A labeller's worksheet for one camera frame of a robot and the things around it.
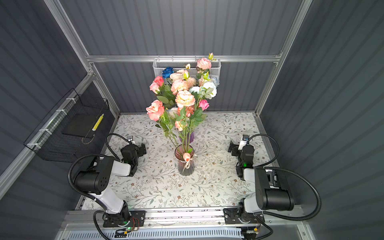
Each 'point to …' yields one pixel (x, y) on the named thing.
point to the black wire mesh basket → (63, 135)
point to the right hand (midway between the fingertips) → (241, 142)
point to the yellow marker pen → (97, 122)
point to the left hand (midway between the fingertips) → (133, 145)
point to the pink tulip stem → (186, 156)
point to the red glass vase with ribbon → (185, 168)
